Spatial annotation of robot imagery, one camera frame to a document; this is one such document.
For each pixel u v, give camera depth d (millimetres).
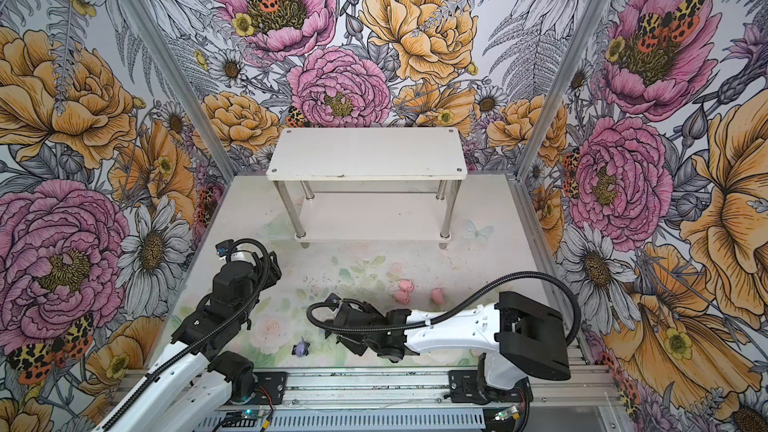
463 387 741
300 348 776
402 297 875
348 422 778
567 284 960
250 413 714
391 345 542
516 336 430
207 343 524
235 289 570
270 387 741
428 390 761
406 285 899
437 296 893
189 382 505
